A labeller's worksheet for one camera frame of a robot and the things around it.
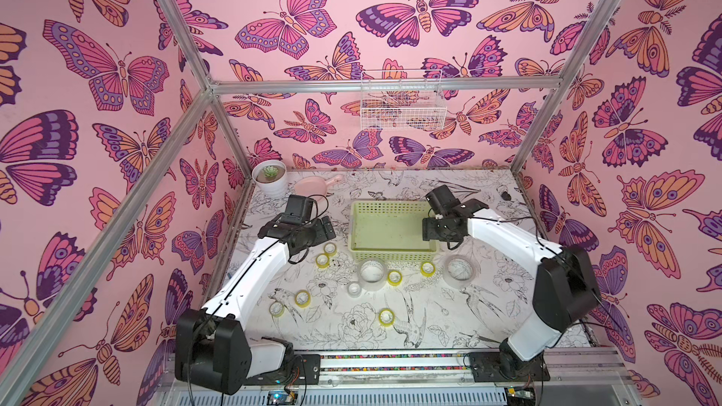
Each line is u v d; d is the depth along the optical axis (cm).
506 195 109
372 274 92
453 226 64
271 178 106
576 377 73
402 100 95
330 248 97
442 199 71
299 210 64
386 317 83
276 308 85
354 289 88
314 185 118
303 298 86
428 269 92
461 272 92
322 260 95
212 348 40
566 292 45
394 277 90
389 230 103
